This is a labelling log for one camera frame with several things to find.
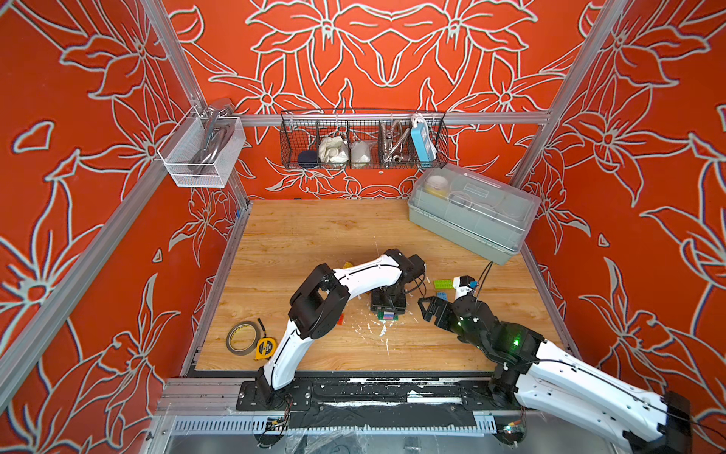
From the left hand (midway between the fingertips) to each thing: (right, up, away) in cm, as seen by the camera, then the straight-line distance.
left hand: (391, 313), depth 87 cm
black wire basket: (-16, +58, +10) cm, 61 cm away
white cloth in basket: (-20, +53, +5) cm, 57 cm away
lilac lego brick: (-1, 0, -1) cm, 1 cm away
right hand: (+7, +5, -11) cm, 14 cm away
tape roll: (-41, -7, -6) cm, 42 cm away
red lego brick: (-16, -2, 0) cm, 16 cm away
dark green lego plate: (-3, -1, -1) cm, 3 cm away
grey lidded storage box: (+30, +30, +2) cm, 43 cm away
